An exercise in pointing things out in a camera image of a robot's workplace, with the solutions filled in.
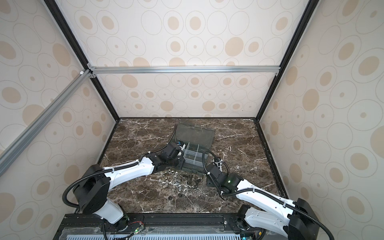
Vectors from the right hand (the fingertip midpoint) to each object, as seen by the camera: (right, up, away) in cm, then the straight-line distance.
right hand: (211, 176), depth 82 cm
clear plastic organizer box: (-9, +18, +24) cm, 31 cm away
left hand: (-13, +9, +2) cm, 16 cm away
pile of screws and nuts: (-17, -6, +4) cm, 18 cm away
